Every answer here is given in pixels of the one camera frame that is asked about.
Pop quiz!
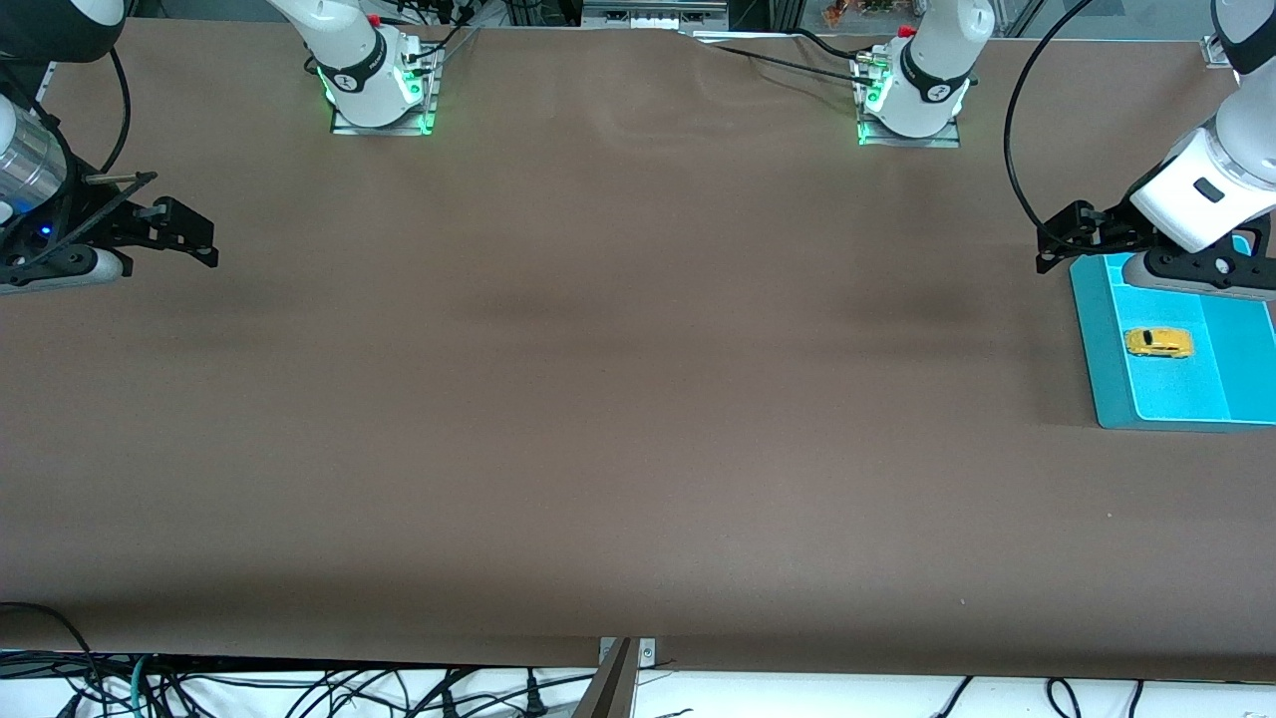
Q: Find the yellow beetle toy car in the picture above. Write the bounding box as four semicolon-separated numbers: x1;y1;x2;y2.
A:
1124;326;1194;361

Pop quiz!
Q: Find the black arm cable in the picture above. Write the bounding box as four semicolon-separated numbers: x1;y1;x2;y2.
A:
1002;0;1098;236
95;45;134;177

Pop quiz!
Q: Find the black looped floor cable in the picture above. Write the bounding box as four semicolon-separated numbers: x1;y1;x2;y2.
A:
0;601;97;718

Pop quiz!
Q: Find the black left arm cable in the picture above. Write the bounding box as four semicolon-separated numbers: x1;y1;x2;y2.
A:
1002;0;1098;236

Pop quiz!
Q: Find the black base cable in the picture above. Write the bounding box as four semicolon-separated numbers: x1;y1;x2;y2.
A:
404;18;481;63

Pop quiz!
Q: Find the long black table cable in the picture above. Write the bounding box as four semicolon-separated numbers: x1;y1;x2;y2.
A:
711;42;866;81

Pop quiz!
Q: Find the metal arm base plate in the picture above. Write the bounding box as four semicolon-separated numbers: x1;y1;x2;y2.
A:
331;45;440;137
855;55;964;150

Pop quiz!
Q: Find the teal plastic bin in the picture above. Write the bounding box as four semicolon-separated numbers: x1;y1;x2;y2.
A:
1069;234;1276;433

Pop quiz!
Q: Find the grey power strip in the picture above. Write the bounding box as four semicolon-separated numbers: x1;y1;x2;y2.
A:
581;0;731;31

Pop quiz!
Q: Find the short black table cable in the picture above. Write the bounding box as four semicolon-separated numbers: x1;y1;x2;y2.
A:
793;28;876;61

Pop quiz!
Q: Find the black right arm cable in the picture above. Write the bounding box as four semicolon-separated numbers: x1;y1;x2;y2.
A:
95;45;134;177

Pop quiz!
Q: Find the grey metal table leg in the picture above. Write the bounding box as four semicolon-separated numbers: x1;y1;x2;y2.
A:
571;638;639;718

